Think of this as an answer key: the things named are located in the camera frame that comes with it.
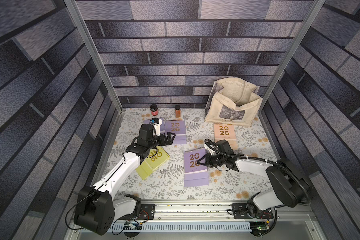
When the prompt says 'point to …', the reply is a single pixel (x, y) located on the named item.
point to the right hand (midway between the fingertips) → (196, 162)
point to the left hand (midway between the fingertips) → (169, 133)
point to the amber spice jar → (177, 111)
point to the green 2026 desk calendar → (157, 156)
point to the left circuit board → (132, 225)
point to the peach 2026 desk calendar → (225, 131)
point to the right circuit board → (259, 228)
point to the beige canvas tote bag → (232, 101)
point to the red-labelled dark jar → (154, 109)
